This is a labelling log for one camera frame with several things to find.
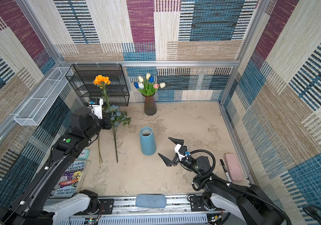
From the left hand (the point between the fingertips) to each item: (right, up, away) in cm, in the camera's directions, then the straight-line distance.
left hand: (110, 111), depth 70 cm
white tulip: (+26, +19, +29) cm, 43 cm away
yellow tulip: (+16, +24, +24) cm, 37 cm away
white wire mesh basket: (-39, -2, 0) cm, 39 cm away
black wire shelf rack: (-30, +27, +32) cm, 52 cm away
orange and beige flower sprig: (-14, -28, +21) cm, 38 cm away
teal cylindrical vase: (+17, -16, +8) cm, 25 cm away
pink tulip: (+22, +17, +20) cm, 34 cm away
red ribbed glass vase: (+17, +4, +37) cm, 41 cm away
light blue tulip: (+9, +18, +22) cm, 29 cm away
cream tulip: (+11, +22, +24) cm, 34 cm away
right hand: (+27, -18, +1) cm, 32 cm away
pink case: (+68, -33, +13) cm, 76 cm away
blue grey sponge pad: (+20, -46, +3) cm, 50 cm away
